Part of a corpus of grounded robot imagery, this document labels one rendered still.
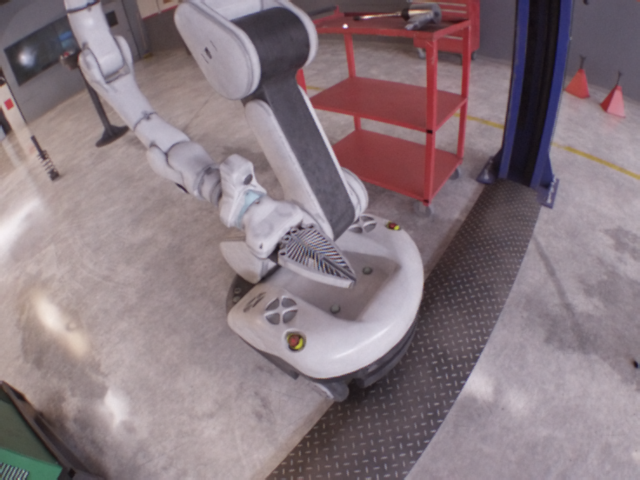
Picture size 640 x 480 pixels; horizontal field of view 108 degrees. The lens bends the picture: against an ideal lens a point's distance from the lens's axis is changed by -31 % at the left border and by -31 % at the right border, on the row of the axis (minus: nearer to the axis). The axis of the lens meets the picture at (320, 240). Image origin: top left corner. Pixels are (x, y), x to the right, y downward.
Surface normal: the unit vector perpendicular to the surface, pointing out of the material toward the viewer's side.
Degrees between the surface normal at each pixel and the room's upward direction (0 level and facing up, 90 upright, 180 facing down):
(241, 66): 89
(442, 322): 0
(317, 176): 69
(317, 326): 1
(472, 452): 0
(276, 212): 18
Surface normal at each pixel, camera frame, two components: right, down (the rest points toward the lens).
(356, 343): 0.17, -0.04
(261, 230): 0.09, -0.52
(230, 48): -0.44, 0.57
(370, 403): -0.15, -0.70
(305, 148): 0.68, 0.08
